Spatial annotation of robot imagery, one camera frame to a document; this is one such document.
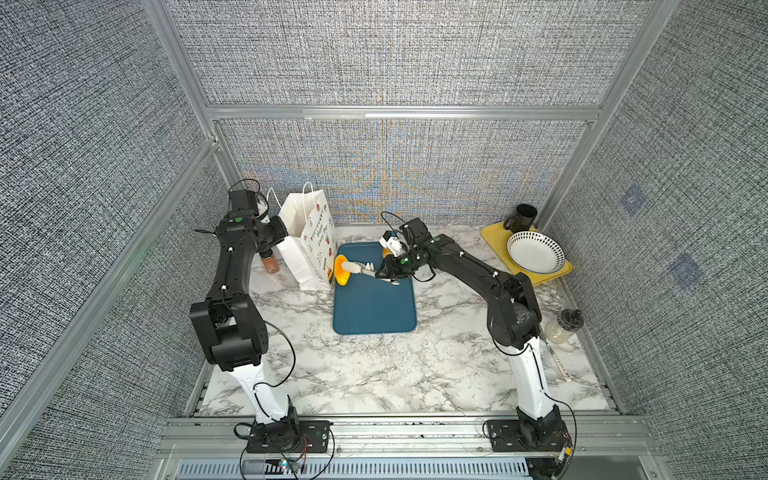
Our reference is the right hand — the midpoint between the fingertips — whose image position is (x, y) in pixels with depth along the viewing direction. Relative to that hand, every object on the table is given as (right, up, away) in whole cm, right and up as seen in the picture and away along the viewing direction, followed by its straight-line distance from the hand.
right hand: (378, 267), depth 91 cm
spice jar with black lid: (-38, +2, +11) cm, 39 cm away
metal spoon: (+53, -30, -8) cm, 62 cm away
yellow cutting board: (+47, +11, +25) cm, 54 cm away
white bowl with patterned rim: (+58, +5, +19) cm, 61 cm away
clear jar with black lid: (+52, -16, -9) cm, 55 cm away
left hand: (-27, +12, -2) cm, 30 cm away
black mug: (+55, +17, +21) cm, 61 cm away
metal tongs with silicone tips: (-3, -1, +3) cm, 5 cm away
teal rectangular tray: (-6, +5, +16) cm, 18 cm away
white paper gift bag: (-20, +7, -4) cm, 21 cm away
